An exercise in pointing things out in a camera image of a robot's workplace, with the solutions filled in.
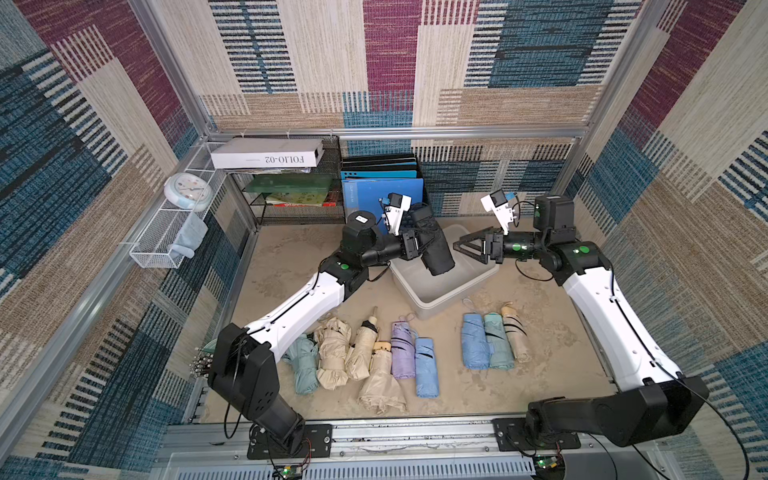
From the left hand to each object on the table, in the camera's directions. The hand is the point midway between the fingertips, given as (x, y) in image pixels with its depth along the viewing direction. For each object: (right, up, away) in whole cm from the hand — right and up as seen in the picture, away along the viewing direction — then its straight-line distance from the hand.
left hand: (435, 235), depth 69 cm
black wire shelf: (-42, +15, +32) cm, 55 cm away
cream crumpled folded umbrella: (-26, -28, +16) cm, 41 cm away
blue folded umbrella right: (+14, -31, +16) cm, 38 cm away
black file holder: (-9, +24, +30) cm, 40 cm away
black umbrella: (-1, -3, -1) cm, 3 cm away
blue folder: (-18, +13, +21) cm, 31 cm away
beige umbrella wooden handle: (-12, -39, +7) cm, 41 cm away
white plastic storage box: (+3, -16, +14) cm, 21 cm away
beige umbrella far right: (+26, -27, +17) cm, 41 cm away
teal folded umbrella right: (+21, -33, +14) cm, 42 cm away
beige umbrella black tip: (-19, -32, +12) cm, 39 cm away
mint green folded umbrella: (-34, -32, +13) cm, 49 cm away
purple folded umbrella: (-7, -31, +15) cm, 35 cm away
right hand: (+5, -2, -2) cm, 5 cm away
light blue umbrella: (-1, -35, +12) cm, 37 cm away
